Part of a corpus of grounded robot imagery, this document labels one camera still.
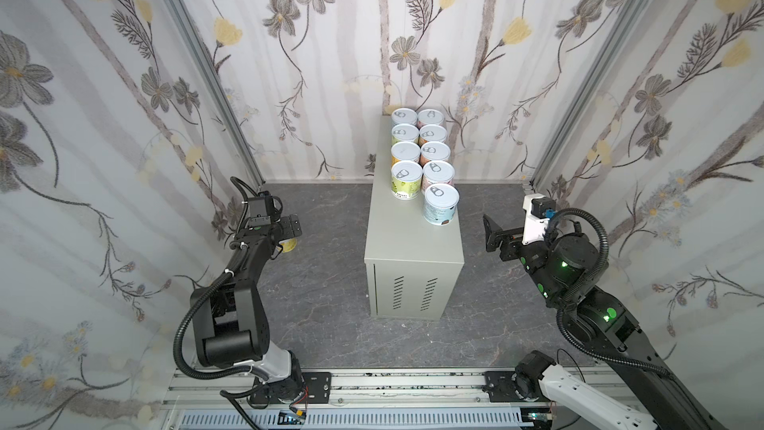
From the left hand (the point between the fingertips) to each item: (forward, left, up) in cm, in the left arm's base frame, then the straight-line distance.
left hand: (275, 216), depth 90 cm
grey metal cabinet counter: (-27, -39, +17) cm, 50 cm away
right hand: (-19, -59, +27) cm, 67 cm away
